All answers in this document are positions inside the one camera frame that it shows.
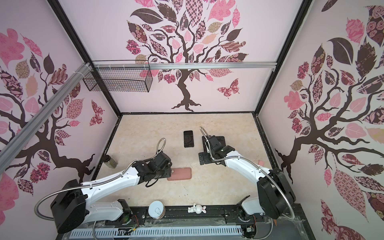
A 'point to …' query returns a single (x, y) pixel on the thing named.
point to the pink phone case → (180, 173)
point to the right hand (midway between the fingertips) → (207, 155)
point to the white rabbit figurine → (198, 209)
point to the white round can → (156, 209)
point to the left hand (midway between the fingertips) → (167, 173)
